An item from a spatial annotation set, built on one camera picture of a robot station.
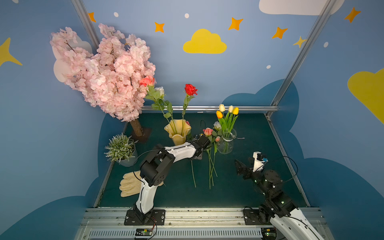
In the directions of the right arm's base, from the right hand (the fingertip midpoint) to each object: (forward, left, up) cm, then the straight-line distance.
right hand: (245, 158), depth 78 cm
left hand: (+11, +27, -15) cm, 33 cm away
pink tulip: (+22, +12, -15) cm, 29 cm away
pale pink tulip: (+24, +12, +12) cm, 30 cm away
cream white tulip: (+23, +7, +6) cm, 24 cm away
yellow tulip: (+24, +5, +11) cm, 27 cm away
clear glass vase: (+19, +6, -18) cm, 27 cm away
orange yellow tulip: (+19, +14, +13) cm, 27 cm away
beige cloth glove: (-13, +62, -15) cm, 66 cm away
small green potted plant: (+1, +68, 0) cm, 68 cm away
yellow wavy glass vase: (+17, +38, 0) cm, 42 cm away
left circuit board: (-34, +50, -18) cm, 63 cm away
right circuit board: (-31, -12, -20) cm, 39 cm away
